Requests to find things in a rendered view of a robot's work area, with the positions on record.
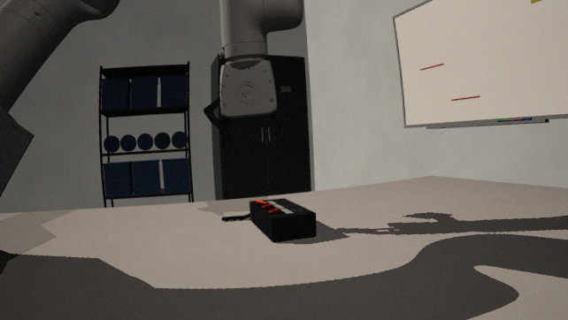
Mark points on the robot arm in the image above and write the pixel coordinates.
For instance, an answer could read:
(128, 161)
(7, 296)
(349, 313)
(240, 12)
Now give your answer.
(30, 30)

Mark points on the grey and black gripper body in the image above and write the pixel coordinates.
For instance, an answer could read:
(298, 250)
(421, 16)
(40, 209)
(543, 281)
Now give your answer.
(249, 90)

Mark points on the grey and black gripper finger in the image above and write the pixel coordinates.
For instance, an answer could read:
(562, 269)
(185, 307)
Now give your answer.
(279, 119)
(221, 125)

